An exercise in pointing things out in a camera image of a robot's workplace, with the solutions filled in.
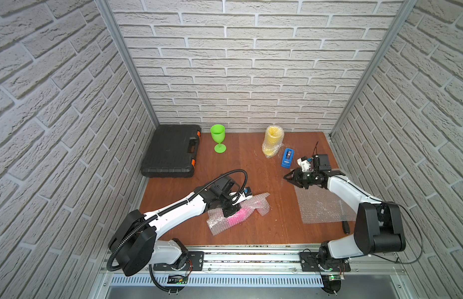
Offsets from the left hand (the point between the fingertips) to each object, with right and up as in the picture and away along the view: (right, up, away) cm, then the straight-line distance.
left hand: (240, 204), depth 82 cm
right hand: (+23, +11, +7) cm, 27 cm away
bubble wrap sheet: (+24, +27, +25) cm, 44 cm away
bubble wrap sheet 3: (+38, -3, +8) cm, 39 cm away
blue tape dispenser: (+27, +20, +22) cm, 40 cm away
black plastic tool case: (-38, +24, +20) cm, 49 cm away
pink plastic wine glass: (0, -4, -2) cm, 5 cm away
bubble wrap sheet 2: (-10, -6, -6) cm, 13 cm away
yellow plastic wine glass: (+18, +32, +16) cm, 40 cm away
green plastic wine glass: (-12, +34, +19) cm, 41 cm away
